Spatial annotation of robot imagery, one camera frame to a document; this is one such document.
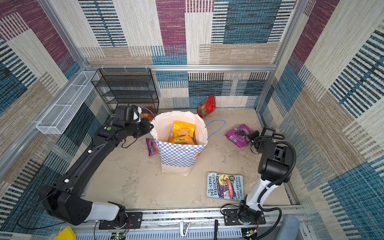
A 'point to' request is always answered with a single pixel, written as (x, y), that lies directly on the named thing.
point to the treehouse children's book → (225, 186)
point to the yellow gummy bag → (181, 128)
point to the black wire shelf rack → (128, 86)
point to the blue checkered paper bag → (178, 159)
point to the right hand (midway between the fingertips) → (249, 134)
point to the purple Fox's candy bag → (152, 146)
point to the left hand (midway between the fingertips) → (154, 122)
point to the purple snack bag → (239, 135)
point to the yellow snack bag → (182, 139)
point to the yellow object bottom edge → (66, 234)
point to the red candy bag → (208, 106)
